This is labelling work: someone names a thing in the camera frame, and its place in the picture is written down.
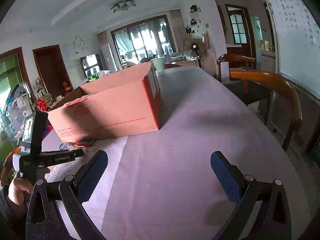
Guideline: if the wooden chair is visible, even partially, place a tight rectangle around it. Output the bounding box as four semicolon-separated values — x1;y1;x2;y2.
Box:
216;53;256;82
230;70;302;152

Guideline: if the person's left hand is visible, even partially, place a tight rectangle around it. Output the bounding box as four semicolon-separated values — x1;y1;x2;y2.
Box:
6;173;34;209

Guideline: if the clear round tape roll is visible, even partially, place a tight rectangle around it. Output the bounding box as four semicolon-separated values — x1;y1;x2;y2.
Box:
59;142;74;151

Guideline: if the large cardboard box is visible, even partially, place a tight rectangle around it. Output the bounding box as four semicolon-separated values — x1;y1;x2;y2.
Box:
48;62;161;142

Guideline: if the television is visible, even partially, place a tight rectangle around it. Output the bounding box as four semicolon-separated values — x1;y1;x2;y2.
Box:
80;54;103;78

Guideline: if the black phone on mount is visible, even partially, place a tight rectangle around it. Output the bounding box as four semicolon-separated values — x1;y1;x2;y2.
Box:
17;111;48;155

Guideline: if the red utility knife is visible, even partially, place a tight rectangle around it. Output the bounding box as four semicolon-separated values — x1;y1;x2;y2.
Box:
74;140;95;147

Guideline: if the standing electric fan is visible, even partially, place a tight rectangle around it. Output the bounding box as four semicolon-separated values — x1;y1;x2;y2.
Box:
182;35;207;69

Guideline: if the far wooden chair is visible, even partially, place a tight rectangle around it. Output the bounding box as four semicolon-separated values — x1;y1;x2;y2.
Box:
216;53;256;82

